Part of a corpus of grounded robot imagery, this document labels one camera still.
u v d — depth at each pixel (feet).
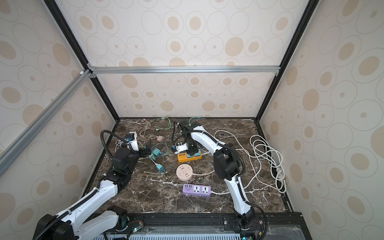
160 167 2.93
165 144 3.38
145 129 3.69
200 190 2.67
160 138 3.45
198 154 3.03
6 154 1.68
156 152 3.18
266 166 3.10
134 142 2.20
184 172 2.92
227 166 1.85
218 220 2.45
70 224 1.35
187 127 2.27
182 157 3.10
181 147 2.71
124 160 1.94
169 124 3.82
